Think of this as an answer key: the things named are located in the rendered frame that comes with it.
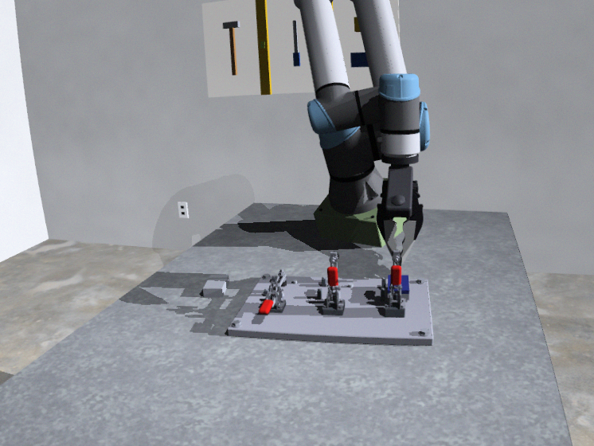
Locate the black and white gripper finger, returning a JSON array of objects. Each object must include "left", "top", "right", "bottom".
[
  {"left": 377, "top": 204, "right": 397, "bottom": 255},
  {"left": 400, "top": 204, "right": 424, "bottom": 266}
]

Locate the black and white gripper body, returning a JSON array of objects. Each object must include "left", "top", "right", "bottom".
[{"left": 380, "top": 154, "right": 420, "bottom": 215}]

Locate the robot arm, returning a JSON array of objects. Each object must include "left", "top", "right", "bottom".
[{"left": 294, "top": 0, "right": 430, "bottom": 217}]

